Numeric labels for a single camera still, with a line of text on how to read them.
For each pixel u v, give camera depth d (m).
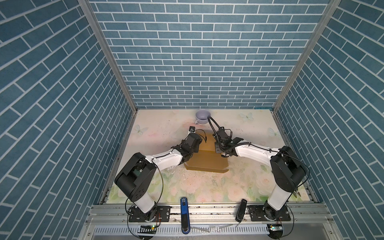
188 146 0.70
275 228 0.74
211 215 0.75
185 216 0.71
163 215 0.74
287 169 0.47
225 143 0.70
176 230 0.71
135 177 0.46
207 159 0.88
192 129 0.80
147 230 0.72
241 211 0.75
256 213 0.74
